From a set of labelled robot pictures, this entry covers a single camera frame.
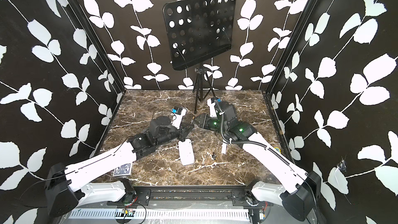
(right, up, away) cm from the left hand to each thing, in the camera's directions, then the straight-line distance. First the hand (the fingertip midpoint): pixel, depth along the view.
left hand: (193, 124), depth 72 cm
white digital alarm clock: (-5, -18, +14) cm, 23 cm away
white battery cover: (+17, -17, +20) cm, 31 cm away
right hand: (0, +3, -2) cm, 4 cm away
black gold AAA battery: (+11, -20, +16) cm, 28 cm away
